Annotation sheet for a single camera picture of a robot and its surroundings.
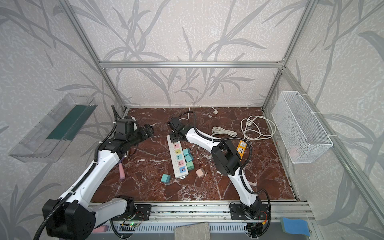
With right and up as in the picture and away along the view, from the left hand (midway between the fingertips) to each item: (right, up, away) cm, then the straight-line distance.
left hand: (148, 130), depth 81 cm
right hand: (+11, -4, +14) cm, 19 cm away
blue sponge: (+72, -43, -13) cm, 85 cm away
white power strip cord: (+40, +12, +36) cm, 55 cm away
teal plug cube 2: (+9, -27, +2) cm, 28 cm away
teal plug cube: (+21, -18, +10) cm, 29 cm away
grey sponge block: (+26, -44, -14) cm, 54 cm away
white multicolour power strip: (+14, -18, +10) cm, 25 cm away
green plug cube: (+22, -21, +6) cm, 32 cm away
